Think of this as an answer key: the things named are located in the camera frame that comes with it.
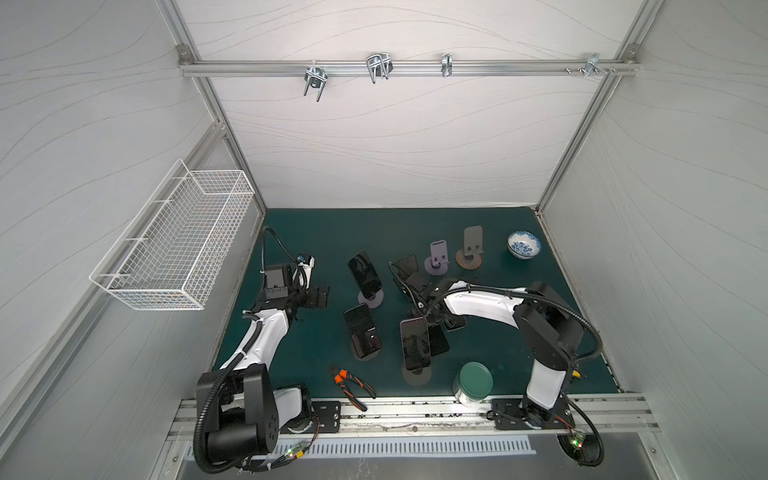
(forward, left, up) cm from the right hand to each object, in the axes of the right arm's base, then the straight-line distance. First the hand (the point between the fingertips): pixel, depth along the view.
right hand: (427, 312), depth 92 cm
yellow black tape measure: (-16, -39, +1) cm, 42 cm away
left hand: (+4, +34, +9) cm, 36 cm away
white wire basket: (-2, +62, +32) cm, 70 cm away
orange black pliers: (-20, +23, +1) cm, 31 cm away
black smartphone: (-11, +18, +11) cm, 24 cm away
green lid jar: (-21, -10, +8) cm, 25 cm away
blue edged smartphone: (-9, -6, +15) cm, 19 cm away
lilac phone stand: (+16, -4, +4) cm, 17 cm away
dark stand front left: (-15, +17, +3) cm, 23 cm away
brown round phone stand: (+22, -16, 0) cm, 27 cm away
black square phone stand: (+7, +8, +14) cm, 18 cm away
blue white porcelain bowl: (+28, -36, 0) cm, 46 cm away
